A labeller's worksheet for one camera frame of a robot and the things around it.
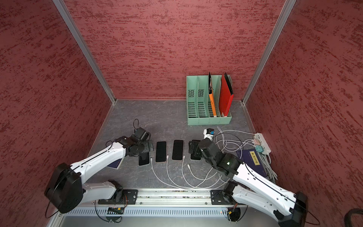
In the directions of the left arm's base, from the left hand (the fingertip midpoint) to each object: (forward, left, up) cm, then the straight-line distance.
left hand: (144, 150), depth 85 cm
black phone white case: (-10, -31, +18) cm, 37 cm away
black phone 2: (+3, -20, -5) cm, 21 cm away
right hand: (-3, -31, +11) cm, 33 cm away
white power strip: (+14, -78, -5) cm, 79 cm away
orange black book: (+26, -41, +22) cm, 53 cm away
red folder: (+27, -50, +21) cm, 61 cm away
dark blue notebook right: (-1, -68, -6) cm, 69 cm away
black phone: (+1, -10, -5) cm, 11 cm away
